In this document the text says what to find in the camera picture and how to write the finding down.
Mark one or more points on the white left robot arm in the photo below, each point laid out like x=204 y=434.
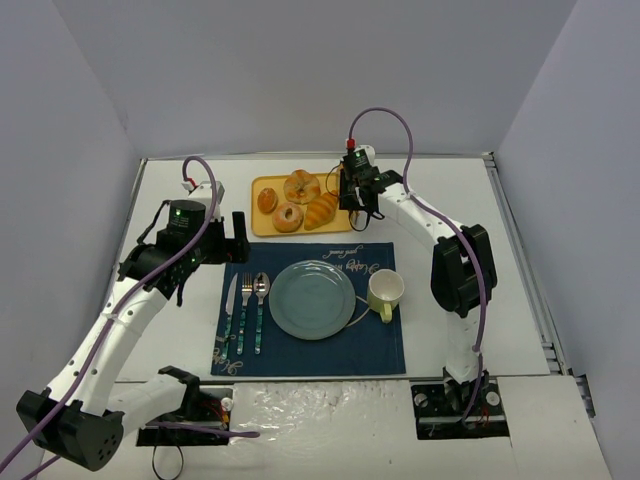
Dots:
x=76 y=416

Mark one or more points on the large bagel bread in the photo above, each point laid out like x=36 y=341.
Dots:
x=301 y=187

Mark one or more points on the round jam bun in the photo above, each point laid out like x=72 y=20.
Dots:
x=267 y=200

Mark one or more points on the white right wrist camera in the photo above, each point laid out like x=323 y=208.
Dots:
x=360 y=150

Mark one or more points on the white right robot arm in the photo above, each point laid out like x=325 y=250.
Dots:
x=463 y=271

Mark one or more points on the spoon with green handle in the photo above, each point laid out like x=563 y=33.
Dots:
x=261 y=287

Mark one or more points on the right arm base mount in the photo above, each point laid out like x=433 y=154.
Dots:
x=439 y=408

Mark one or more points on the large croissant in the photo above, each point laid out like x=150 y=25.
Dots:
x=321 y=210

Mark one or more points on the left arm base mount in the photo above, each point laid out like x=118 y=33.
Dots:
x=211 y=409

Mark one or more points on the dark blue placemat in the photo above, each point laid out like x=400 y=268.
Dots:
x=365 y=347

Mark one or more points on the sugared orange donut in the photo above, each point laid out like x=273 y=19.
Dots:
x=287 y=217

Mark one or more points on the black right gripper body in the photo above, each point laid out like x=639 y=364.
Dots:
x=353 y=198

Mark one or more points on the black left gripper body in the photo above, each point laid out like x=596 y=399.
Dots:
x=238 y=245

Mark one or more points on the knife with green handle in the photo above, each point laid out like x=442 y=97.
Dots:
x=229 y=309

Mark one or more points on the fork with green handle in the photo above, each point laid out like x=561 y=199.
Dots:
x=246 y=293

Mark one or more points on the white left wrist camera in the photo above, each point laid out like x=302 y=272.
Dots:
x=206 y=194

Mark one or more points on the pale green mug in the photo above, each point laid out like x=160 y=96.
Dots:
x=384 y=292

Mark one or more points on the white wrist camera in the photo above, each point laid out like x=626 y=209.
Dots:
x=206 y=194
x=360 y=150

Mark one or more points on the blue-grey ceramic plate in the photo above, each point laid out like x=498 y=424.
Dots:
x=312 y=300

